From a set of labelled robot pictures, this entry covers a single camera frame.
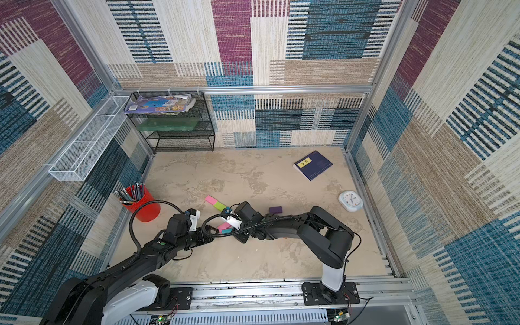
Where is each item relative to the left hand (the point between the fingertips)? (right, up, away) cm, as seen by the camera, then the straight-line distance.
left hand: (213, 233), depth 86 cm
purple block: (+27, +7, +11) cm, 30 cm away
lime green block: (0, +9, +10) cm, 14 cm away
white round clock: (+62, +12, +10) cm, 64 cm away
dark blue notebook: (+48, +29, +26) cm, 62 cm away
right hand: (+10, 0, +3) cm, 11 cm away
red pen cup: (-34, +16, +2) cm, 37 cm away
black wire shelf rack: (-15, +44, +33) cm, 56 cm away
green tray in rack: (-24, +48, +11) cm, 55 cm away
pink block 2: (+4, +2, +3) cm, 5 cm away
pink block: (-5, +12, +13) cm, 18 cm away
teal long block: (+5, 0, +1) cm, 6 cm away
